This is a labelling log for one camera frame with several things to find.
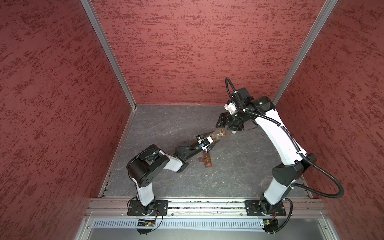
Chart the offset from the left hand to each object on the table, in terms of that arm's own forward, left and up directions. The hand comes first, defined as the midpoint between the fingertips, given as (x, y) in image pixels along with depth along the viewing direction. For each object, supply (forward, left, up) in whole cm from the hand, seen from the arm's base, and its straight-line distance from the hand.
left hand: (215, 135), depth 80 cm
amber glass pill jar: (-4, -2, +8) cm, 9 cm away
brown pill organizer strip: (-6, +4, -18) cm, 19 cm away
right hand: (-2, -2, +9) cm, 9 cm away
